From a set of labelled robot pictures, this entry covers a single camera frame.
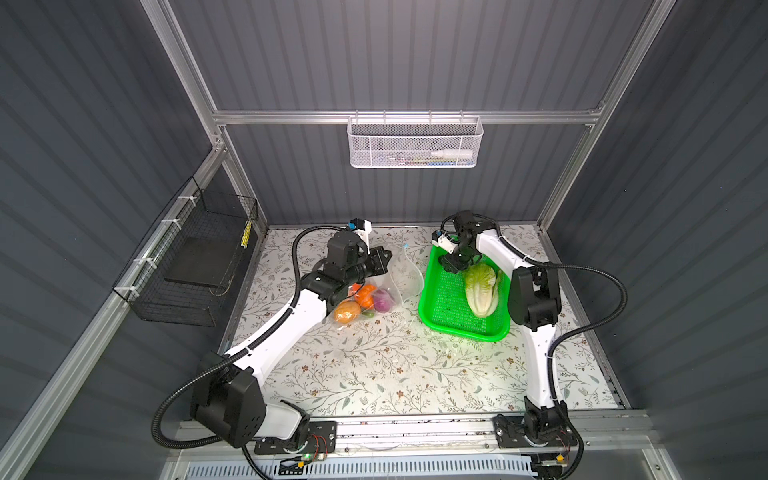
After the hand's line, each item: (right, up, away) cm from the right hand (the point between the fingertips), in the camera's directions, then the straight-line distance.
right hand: (456, 262), depth 104 cm
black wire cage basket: (-76, +14, -25) cm, 81 cm away
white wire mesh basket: (-13, +50, +20) cm, 55 cm away
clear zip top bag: (-19, -7, 0) cm, 20 cm away
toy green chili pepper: (-30, -16, -13) cm, 36 cm away
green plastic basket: (+10, -19, -12) cm, 25 cm away
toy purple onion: (-25, -11, -16) cm, 32 cm away
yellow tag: (-64, +8, -21) cm, 68 cm away
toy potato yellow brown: (-37, -15, -13) cm, 42 cm away
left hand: (-22, +3, -26) cm, 34 cm away
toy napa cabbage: (+5, -8, -12) cm, 16 cm away
